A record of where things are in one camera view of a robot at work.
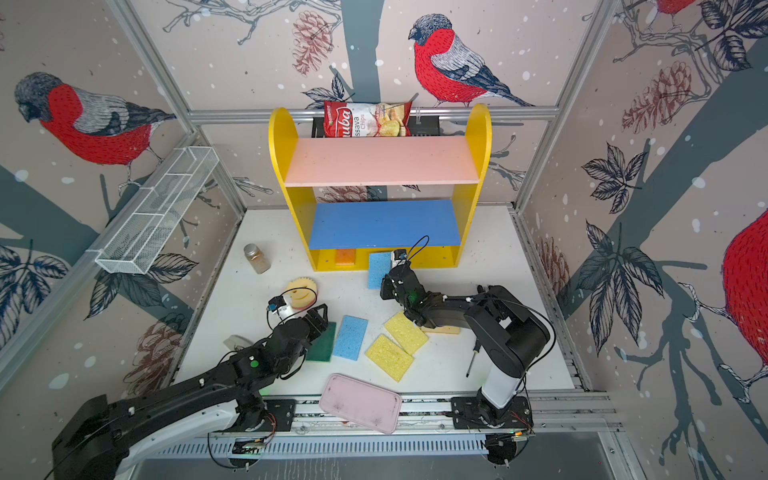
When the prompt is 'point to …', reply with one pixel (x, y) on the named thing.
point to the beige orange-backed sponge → (452, 330)
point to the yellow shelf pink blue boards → (404, 197)
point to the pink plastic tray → (361, 403)
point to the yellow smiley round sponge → (301, 296)
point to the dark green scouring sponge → (320, 350)
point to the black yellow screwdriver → (476, 351)
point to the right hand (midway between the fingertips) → (381, 281)
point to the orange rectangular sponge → (345, 257)
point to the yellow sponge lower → (390, 356)
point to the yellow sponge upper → (406, 332)
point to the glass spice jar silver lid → (259, 261)
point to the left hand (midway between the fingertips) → (322, 313)
